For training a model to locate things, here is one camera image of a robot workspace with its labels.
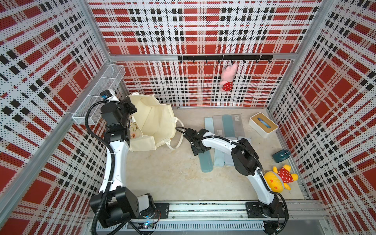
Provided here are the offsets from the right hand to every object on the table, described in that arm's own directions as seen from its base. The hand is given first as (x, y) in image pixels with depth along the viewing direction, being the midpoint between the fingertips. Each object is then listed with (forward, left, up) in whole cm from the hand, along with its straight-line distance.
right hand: (203, 148), depth 95 cm
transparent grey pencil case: (+18, -28, -3) cm, 33 cm away
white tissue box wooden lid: (+18, -44, +1) cm, 48 cm away
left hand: (+9, +36, +37) cm, 53 cm away
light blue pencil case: (+8, -32, -1) cm, 33 cm away
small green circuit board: (-41, +28, 0) cm, 50 cm away
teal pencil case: (-9, -2, 0) cm, 9 cm away
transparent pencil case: (+18, -12, -2) cm, 22 cm away
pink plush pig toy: (+36, -17, +31) cm, 50 cm away
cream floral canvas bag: (+16, +35, +5) cm, 39 cm away
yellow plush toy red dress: (-22, -38, +5) cm, 44 cm away
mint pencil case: (+22, -5, -2) cm, 23 cm away
